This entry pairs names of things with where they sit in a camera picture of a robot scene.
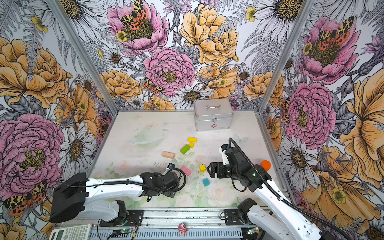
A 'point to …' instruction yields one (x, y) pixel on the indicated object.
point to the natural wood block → (168, 154)
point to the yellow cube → (202, 168)
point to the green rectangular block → (185, 149)
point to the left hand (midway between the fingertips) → (165, 187)
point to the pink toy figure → (182, 229)
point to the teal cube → (206, 182)
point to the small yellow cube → (191, 144)
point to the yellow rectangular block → (192, 139)
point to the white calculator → (78, 232)
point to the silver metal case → (212, 114)
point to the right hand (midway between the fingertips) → (216, 174)
